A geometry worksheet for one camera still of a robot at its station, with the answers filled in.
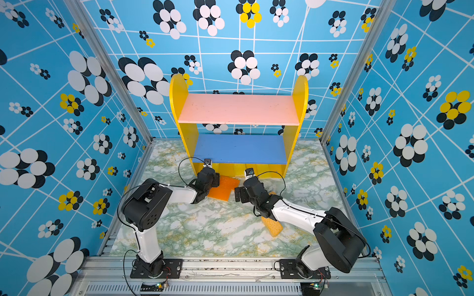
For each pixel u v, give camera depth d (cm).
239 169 102
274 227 82
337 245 42
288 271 73
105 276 77
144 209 50
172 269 73
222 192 96
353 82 89
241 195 77
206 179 78
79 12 69
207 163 86
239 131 120
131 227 52
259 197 65
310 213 49
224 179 99
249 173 75
